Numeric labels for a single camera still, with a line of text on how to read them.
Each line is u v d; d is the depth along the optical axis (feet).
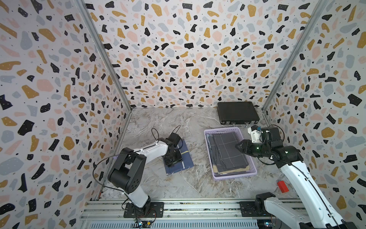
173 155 2.56
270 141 1.77
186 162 2.98
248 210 2.40
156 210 2.41
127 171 1.51
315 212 1.27
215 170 2.79
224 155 2.90
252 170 2.74
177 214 2.40
